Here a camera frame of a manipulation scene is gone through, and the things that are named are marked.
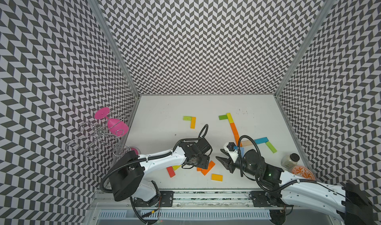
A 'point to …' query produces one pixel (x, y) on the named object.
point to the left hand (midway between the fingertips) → (201, 164)
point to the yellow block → (230, 120)
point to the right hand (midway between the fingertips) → (219, 155)
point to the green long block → (271, 147)
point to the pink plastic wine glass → (116, 126)
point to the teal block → (261, 140)
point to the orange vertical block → (199, 169)
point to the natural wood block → (247, 143)
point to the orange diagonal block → (205, 171)
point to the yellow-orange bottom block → (217, 177)
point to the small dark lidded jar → (288, 161)
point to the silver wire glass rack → (95, 137)
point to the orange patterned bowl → (303, 171)
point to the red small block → (170, 171)
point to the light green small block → (185, 118)
